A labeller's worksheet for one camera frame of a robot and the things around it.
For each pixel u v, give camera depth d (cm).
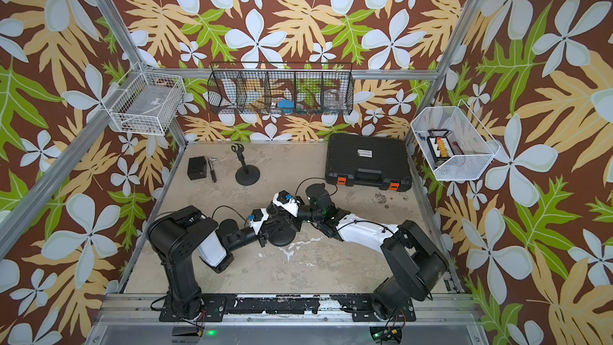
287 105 96
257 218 73
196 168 108
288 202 69
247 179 105
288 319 73
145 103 85
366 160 109
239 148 93
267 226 80
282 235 89
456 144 83
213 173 108
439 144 84
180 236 50
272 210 75
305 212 72
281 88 97
